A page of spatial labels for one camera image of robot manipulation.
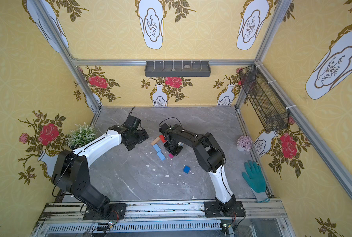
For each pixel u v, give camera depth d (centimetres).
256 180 83
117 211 73
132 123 71
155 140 100
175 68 90
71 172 45
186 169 88
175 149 86
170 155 94
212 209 75
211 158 54
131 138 69
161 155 93
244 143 88
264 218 77
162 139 100
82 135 82
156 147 96
